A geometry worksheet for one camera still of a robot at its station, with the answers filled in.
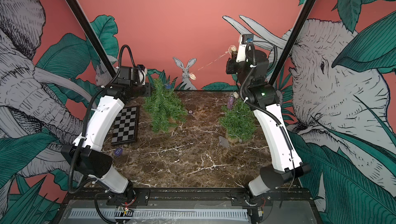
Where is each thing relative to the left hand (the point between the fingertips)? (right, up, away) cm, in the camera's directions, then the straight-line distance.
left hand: (149, 85), depth 79 cm
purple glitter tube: (+48, -9, +32) cm, 59 cm away
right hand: (+39, +12, -19) cm, 45 cm away
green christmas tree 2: (+47, -20, -1) cm, 51 cm away
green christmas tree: (+7, -12, +2) cm, 14 cm away
